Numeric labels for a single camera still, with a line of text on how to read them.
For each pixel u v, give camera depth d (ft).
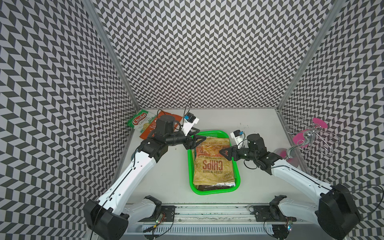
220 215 2.43
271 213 2.19
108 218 1.19
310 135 2.27
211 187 2.46
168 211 2.38
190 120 1.92
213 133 3.07
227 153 2.33
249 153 2.19
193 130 2.30
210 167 2.56
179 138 1.94
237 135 2.34
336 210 1.30
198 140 1.97
